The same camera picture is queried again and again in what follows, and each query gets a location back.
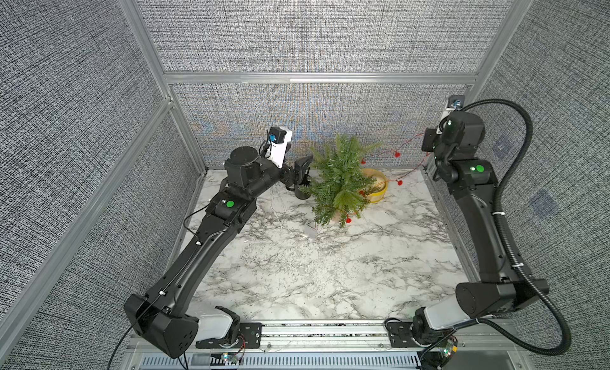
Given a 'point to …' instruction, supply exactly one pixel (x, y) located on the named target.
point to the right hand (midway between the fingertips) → (449, 119)
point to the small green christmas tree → (342, 180)
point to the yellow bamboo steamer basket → (378, 190)
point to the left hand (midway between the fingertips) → (304, 148)
